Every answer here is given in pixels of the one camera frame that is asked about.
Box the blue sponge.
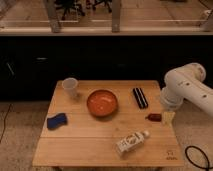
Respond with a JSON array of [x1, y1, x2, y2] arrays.
[[47, 113, 68, 130]]

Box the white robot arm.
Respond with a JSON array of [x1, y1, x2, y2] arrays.
[[159, 63, 213, 117]]

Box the orange ceramic bowl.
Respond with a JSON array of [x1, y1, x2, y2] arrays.
[[87, 90, 118, 117]]

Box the dark red oval object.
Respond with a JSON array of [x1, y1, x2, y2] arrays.
[[145, 114, 162, 122]]

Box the white labelled bottle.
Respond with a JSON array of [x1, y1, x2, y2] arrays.
[[116, 130, 150, 156]]

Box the wooden table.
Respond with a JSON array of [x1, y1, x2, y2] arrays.
[[33, 80, 183, 167]]

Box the clear plastic cup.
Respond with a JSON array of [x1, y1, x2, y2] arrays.
[[62, 78, 78, 98]]

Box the black office chair base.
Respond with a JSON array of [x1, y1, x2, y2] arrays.
[[91, 0, 113, 14]]

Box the black office chair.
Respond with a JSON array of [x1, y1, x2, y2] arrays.
[[54, 0, 85, 20]]

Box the black cable loop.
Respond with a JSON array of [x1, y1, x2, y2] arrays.
[[184, 145, 212, 171]]

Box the thin black floor cable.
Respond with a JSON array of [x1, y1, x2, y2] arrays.
[[0, 103, 13, 144]]

